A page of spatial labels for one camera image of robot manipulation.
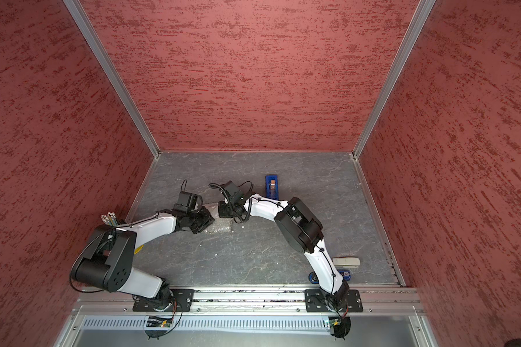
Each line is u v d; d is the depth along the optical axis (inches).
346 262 31.6
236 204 28.9
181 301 28.9
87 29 29.7
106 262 17.3
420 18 28.7
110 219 29.9
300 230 23.1
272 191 38.7
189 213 29.1
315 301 29.0
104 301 29.7
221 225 35.1
